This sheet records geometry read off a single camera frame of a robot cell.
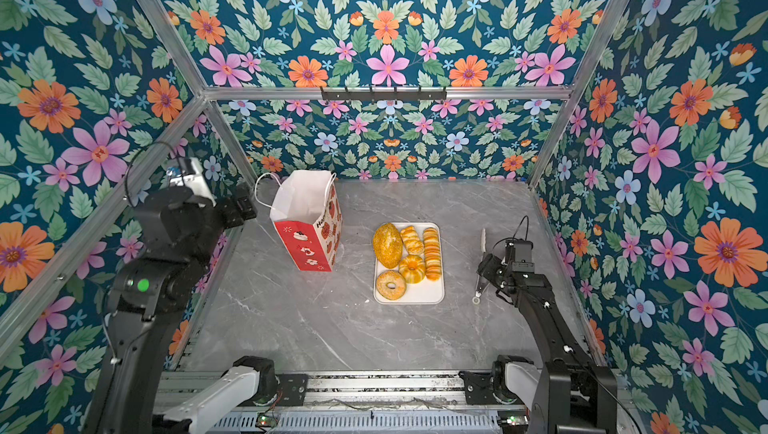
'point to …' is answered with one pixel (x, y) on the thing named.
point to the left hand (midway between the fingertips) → (223, 181)
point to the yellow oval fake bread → (388, 244)
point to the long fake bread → (432, 254)
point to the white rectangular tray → (427, 292)
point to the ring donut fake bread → (391, 276)
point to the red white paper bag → (306, 211)
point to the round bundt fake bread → (412, 268)
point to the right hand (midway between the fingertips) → (488, 267)
